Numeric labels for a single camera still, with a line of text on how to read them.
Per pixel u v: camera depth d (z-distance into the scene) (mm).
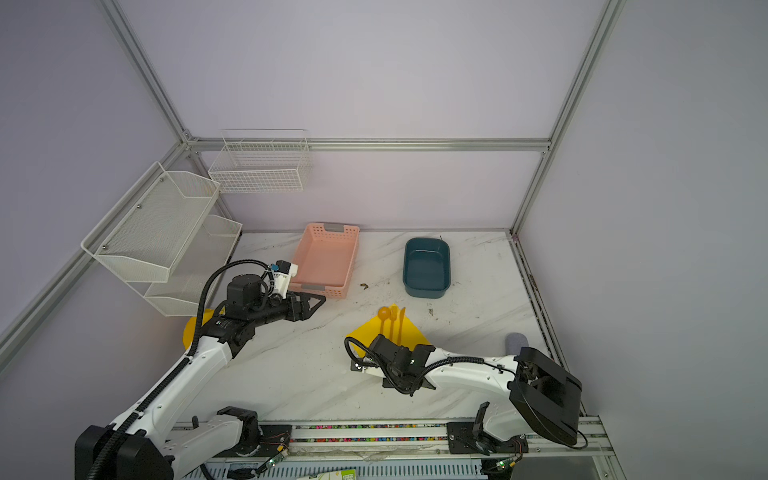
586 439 414
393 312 961
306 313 701
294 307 687
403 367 614
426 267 1075
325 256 1121
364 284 1045
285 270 714
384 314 957
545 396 422
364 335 935
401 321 956
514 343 889
